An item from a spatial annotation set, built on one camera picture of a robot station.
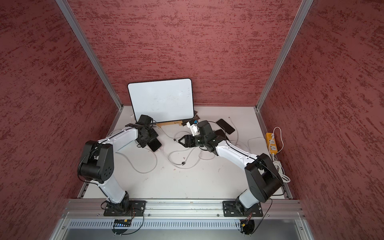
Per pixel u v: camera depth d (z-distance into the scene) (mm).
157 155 921
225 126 1091
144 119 768
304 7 710
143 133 724
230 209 730
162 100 990
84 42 831
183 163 893
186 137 741
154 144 912
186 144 742
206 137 658
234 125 1095
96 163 478
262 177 443
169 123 1023
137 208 734
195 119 1091
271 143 948
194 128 774
